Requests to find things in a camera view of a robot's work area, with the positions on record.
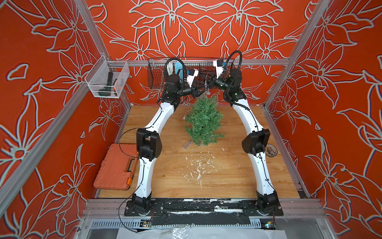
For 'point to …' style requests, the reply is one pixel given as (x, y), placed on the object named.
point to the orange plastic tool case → (117, 168)
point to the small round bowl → (270, 150)
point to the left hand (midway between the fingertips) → (206, 84)
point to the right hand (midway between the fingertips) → (198, 73)
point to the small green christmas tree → (204, 120)
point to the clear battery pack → (187, 144)
